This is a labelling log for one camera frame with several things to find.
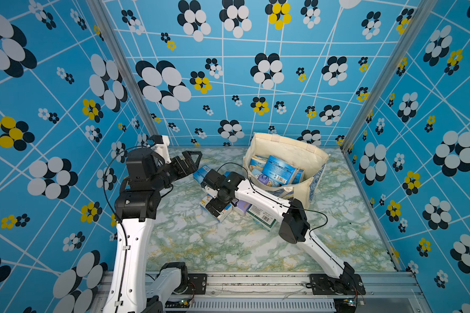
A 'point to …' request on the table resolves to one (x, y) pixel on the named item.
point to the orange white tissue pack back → (221, 218)
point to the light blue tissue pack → (264, 179)
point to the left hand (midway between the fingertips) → (195, 155)
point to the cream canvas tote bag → (313, 160)
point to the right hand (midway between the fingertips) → (220, 203)
